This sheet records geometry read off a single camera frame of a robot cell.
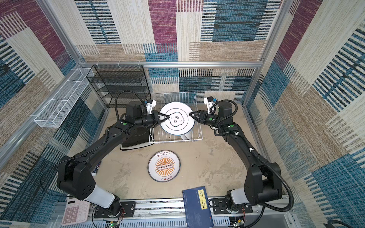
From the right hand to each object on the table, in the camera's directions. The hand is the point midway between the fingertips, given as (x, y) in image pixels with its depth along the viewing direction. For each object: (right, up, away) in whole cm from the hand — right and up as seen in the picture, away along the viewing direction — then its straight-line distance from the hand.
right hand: (191, 116), depth 77 cm
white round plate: (-16, -30, +10) cm, 35 cm away
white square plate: (-37, -20, +16) cm, 45 cm away
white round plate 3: (-2, -12, +12) cm, 17 cm away
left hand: (-11, +1, -1) cm, 12 cm away
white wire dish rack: (-24, -13, +28) cm, 39 cm away
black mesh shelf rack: (-47, +26, +31) cm, 62 cm away
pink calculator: (-57, -47, -5) cm, 74 cm away
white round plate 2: (-6, -3, +1) cm, 7 cm away
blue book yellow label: (+3, -47, -4) cm, 47 cm away
